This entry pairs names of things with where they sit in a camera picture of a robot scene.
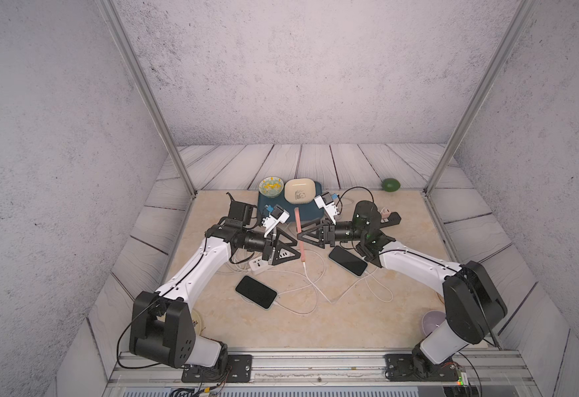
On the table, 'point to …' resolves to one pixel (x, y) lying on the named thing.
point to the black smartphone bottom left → (256, 292)
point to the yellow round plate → (197, 322)
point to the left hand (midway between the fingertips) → (298, 251)
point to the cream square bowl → (300, 191)
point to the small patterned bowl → (270, 187)
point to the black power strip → (394, 218)
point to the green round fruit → (390, 184)
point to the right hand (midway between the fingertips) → (300, 237)
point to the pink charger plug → (385, 212)
